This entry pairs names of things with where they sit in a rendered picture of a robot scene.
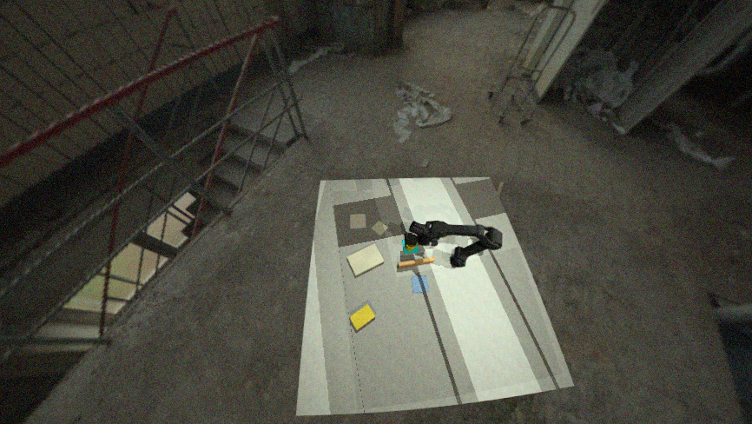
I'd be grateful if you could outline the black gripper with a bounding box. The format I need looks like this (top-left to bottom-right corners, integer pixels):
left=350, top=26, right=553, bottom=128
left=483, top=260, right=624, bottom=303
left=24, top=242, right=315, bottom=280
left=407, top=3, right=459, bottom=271
left=405, top=233, right=438, bottom=247

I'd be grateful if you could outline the tan wooden plank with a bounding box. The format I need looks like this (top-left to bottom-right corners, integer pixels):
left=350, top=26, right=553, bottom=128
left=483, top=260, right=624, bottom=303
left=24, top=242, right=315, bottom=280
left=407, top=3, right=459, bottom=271
left=397, top=256, right=435, bottom=268

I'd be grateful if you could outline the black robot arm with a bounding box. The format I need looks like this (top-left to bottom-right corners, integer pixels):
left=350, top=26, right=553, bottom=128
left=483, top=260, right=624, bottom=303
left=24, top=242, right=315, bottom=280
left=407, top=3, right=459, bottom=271
left=409, top=221, right=502, bottom=268

